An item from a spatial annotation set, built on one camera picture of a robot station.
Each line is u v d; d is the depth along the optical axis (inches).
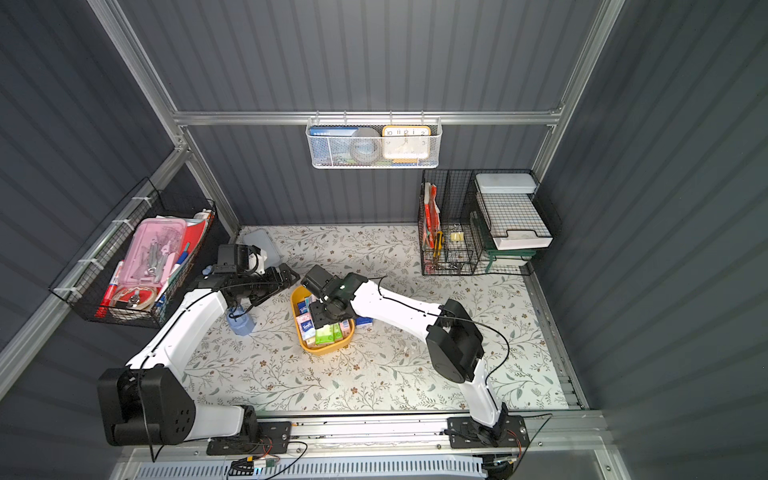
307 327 33.9
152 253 28.3
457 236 45.5
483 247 42.2
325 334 32.5
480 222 42.7
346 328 34.3
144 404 15.5
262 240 45.8
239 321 34.3
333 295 23.9
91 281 24.6
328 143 32.9
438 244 44.0
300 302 37.2
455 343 19.5
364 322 35.6
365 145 35.7
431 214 45.4
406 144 34.5
